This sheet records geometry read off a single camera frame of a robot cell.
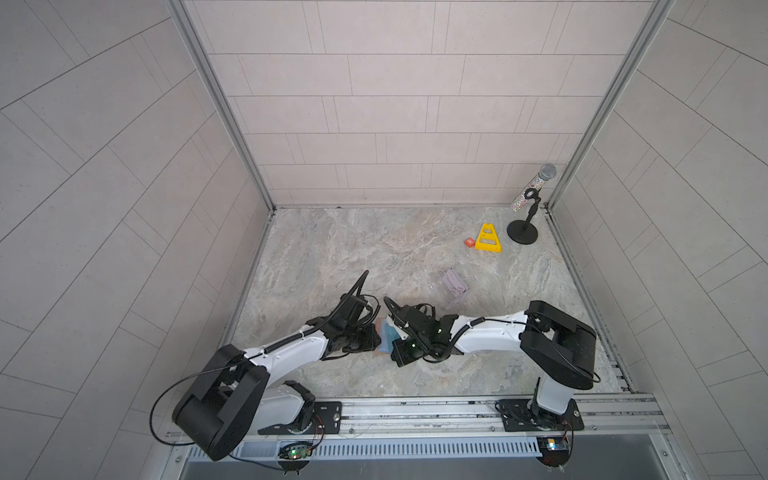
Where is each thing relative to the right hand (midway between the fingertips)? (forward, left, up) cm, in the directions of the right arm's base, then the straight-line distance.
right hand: (390, 363), depth 81 cm
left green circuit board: (-19, +20, +5) cm, 28 cm away
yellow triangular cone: (+40, -37, +2) cm, 54 cm away
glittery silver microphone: (+43, -51, +28) cm, 72 cm away
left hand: (+6, +1, +1) cm, 6 cm away
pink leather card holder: (+7, 0, +3) cm, 8 cm away
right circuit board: (-21, -37, -1) cm, 43 cm away
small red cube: (+38, -30, +2) cm, 49 cm away
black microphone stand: (+42, -51, +2) cm, 66 cm away
